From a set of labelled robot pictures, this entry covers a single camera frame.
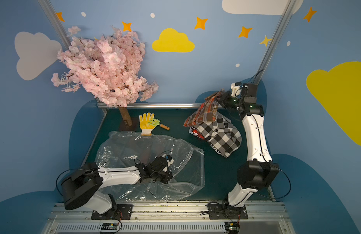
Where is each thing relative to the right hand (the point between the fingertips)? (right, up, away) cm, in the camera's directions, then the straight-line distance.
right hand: (216, 96), depth 76 cm
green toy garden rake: (-40, -14, +38) cm, 56 cm away
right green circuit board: (+7, -68, -3) cm, 69 cm away
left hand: (-24, -46, +10) cm, 52 cm away
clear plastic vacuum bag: (-56, -32, +19) cm, 67 cm away
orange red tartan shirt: (-6, -9, -1) cm, 11 cm away
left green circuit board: (-54, -66, -4) cm, 86 cm away
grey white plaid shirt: (+9, -24, +16) cm, 31 cm away
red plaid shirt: (-9, -21, +22) cm, 32 cm away
